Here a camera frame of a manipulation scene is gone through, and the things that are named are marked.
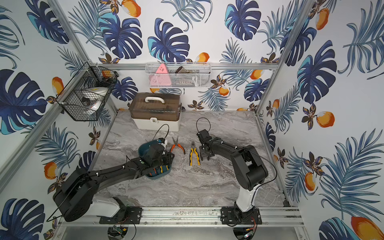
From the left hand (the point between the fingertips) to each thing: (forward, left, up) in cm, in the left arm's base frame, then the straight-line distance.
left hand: (173, 153), depth 86 cm
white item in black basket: (+18, +45, +24) cm, 54 cm away
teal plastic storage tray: (-9, +9, -9) cm, 15 cm away
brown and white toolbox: (+22, +13, +11) cm, 28 cm away
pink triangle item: (+36, +10, +26) cm, 45 cm away
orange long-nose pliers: (+11, -2, -9) cm, 14 cm away
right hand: (+8, -21, -7) cm, 24 cm away
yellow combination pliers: (+9, -12, -8) cm, 17 cm away
